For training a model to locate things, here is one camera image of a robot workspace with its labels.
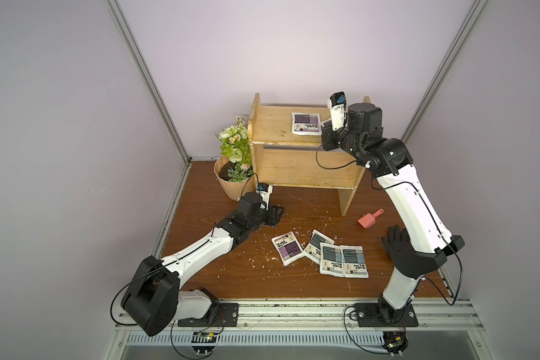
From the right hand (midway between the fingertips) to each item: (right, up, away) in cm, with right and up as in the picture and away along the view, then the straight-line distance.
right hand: (332, 116), depth 65 cm
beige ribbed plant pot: (-35, -23, +29) cm, 51 cm away
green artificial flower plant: (-32, -6, +22) cm, 39 cm away
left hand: (-14, -30, +17) cm, 37 cm away
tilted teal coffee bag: (-2, -47, +23) cm, 53 cm away
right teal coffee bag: (+13, -51, +19) cm, 56 cm away
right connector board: (+22, -72, +6) cm, 75 cm away
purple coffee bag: (-12, -47, +23) cm, 53 cm away
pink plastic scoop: (+23, -37, +29) cm, 52 cm away
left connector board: (-40, -71, +7) cm, 82 cm away
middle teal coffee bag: (+5, -50, +20) cm, 54 cm away
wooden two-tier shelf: (-15, -10, +29) cm, 34 cm away
